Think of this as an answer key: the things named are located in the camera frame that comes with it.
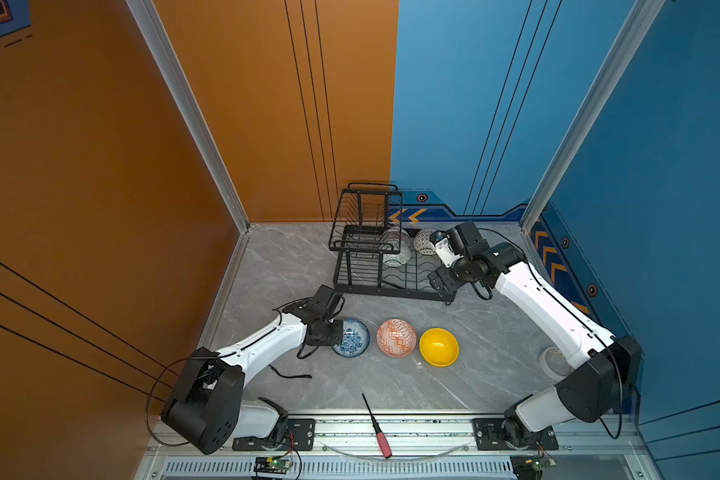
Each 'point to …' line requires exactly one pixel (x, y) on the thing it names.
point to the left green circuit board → (272, 465)
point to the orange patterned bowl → (396, 338)
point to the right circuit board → (539, 463)
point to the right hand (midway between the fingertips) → (445, 272)
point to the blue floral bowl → (355, 338)
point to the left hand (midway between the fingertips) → (336, 333)
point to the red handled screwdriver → (386, 449)
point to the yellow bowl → (439, 347)
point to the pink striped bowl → (400, 235)
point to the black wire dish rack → (374, 253)
